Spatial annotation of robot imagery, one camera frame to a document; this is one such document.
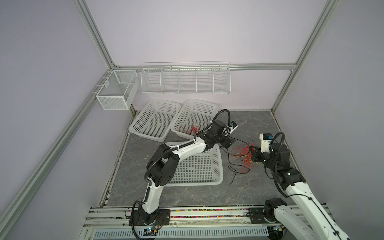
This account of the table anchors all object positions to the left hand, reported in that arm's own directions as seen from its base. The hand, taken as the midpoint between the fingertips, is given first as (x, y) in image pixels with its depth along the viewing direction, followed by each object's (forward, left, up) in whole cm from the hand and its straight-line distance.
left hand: (232, 137), depth 87 cm
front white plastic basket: (-13, +21, -13) cm, 28 cm away
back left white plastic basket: (+29, +52, -15) cm, 61 cm away
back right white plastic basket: (+31, +21, -14) cm, 40 cm away
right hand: (-10, -8, +4) cm, 13 cm away
